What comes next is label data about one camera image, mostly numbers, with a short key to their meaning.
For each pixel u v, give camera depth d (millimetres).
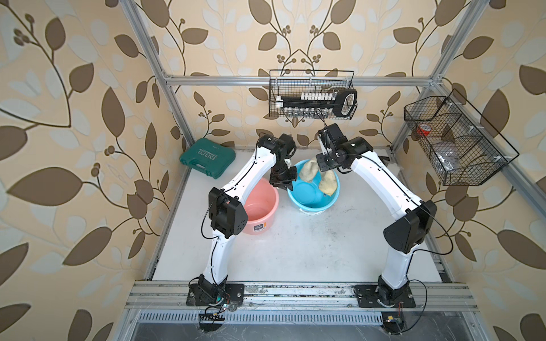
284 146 629
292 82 912
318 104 851
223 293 654
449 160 722
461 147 734
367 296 733
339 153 568
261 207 956
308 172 822
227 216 542
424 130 806
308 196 970
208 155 1116
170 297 759
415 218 455
